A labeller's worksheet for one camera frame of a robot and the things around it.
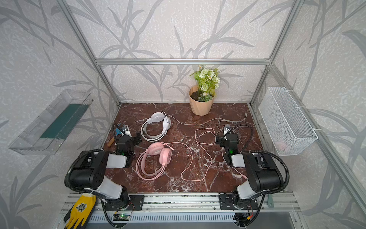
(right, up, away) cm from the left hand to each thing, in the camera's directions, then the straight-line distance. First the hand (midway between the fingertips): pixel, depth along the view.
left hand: (132, 128), depth 93 cm
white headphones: (+14, +7, +9) cm, 18 cm away
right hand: (+63, -1, +2) cm, 63 cm away
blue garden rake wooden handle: (-13, -3, +8) cm, 16 cm away
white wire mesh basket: (+83, +3, -32) cm, 88 cm away
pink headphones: (+24, -14, -11) cm, 30 cm away
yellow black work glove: (-15, -39, -25) cm, 49 cm away
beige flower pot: (+45, +14, +11) cm, 49 cm away
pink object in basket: (+86, -7, -21) cm, 89 cm away
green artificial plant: (+51, +31, +1) cm, 60 cm away
